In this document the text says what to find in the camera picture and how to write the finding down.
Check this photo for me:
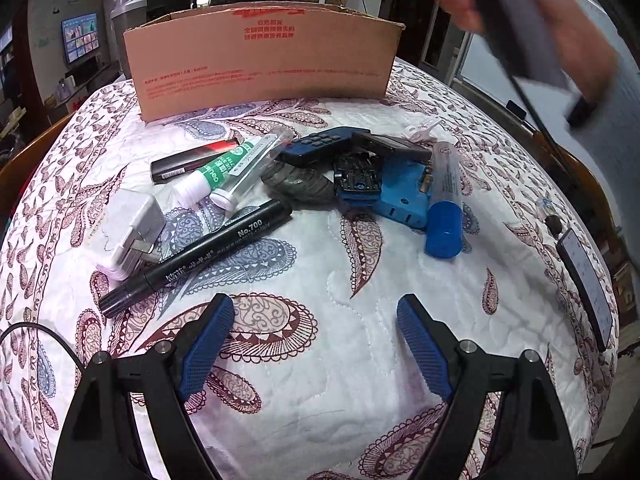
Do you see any wooden chair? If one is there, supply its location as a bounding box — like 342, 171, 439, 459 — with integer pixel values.
0, 112, 76, 221
530, 125, 621, 261

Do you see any brown cardboard box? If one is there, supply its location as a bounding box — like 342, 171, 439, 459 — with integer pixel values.
122, 1, 406, 123

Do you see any grey shaker bottle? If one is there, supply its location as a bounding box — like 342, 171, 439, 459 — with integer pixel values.
107, 0, 151, 81

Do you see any clear tube with blue cap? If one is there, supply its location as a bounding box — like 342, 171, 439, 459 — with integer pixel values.
424, 141, 463, 261

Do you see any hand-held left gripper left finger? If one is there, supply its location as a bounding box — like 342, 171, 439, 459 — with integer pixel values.
52, 293, 236, 480

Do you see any wall television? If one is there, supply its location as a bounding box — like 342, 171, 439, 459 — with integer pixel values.
61, 12, 99, 66

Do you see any person's right hand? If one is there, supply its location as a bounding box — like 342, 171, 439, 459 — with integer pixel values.
404, 0, 489, 37

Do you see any person's right forearm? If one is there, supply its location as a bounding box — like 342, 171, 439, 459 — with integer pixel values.
502, 0, 619, 103

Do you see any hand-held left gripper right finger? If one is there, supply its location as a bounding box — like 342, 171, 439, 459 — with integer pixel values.
396, 293, 579, 480

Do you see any black cable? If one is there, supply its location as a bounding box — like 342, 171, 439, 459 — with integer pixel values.
0, 322, 87, 377

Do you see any green white glue tube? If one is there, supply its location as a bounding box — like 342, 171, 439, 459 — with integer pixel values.
172, 136, 263, 208

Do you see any blue calculator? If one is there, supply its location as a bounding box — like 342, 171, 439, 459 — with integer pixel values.
275, 127, 373, 168

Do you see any white plastic clip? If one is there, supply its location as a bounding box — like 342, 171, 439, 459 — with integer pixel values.
402, 119, 443, 143

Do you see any blue plastic case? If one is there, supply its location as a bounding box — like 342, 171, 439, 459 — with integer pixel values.
332, 152, 436, 233

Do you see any white power adapter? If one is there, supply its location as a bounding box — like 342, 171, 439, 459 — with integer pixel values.
95, 189, 166, 281

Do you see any black red marker pen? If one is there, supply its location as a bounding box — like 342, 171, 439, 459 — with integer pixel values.
150, 140, 240, 186

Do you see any black smartphone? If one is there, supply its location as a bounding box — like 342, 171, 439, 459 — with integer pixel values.
556, 227, 615, 353

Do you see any paisley quilted tablecloth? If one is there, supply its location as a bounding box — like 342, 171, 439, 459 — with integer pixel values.
0, 57, 621, 480

